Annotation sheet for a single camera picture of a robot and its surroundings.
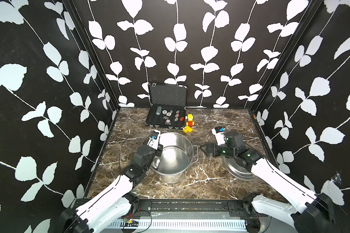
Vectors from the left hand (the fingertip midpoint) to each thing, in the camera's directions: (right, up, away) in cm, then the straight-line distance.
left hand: (159, 134), depth 78 cm
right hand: (+25, -5, 0) cm, 25 cm away
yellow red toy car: (+19, +6, +30) cm, 36 cm away
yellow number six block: (+16, +1, +27) cm, 31 cm away
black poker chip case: (+2, +22, +37) cm, 43 cm away
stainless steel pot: (+10, -14, +13) cm, 21 cm away
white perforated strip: (+10, -43, -7) cm, 45 cm away
